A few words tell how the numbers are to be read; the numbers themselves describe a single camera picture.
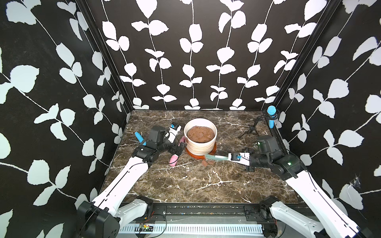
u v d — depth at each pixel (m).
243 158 0.56
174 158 0.90
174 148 0.68
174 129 0.66
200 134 0.93
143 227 0.70
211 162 0.92
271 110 0.87
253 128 1.00
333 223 0.36
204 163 0.92
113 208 0.40
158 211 0.74
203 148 0.85
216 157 0.68
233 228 0.70
